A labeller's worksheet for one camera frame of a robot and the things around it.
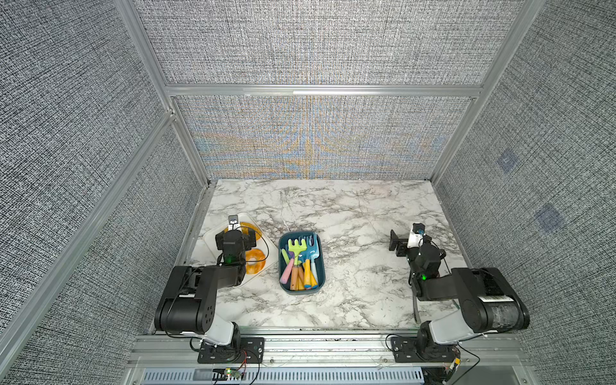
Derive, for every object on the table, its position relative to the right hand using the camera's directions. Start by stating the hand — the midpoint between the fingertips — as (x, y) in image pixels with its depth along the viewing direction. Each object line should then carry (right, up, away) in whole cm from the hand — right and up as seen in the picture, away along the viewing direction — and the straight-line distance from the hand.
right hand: (407, 224), depth 90 cm
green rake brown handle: (-42, -18, -6) cm, 46 cm away
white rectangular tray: (-77, -8, +8) cm, 78 cm away
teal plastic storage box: (-39, -14, -2) cm, 42 cm away
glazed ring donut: (-56, -16, 0) cm, 58 cm away
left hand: (-64, -1, +3) cm, 64 cm away
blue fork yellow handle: (-37, -19, -8) cm, 43 cm away
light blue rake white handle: (-35, -10, 0) cm, 36 cm away
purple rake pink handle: (-43, -12, -1) cm, 45 cm away
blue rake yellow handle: (-39, -19, -5) cm, 44 cm away
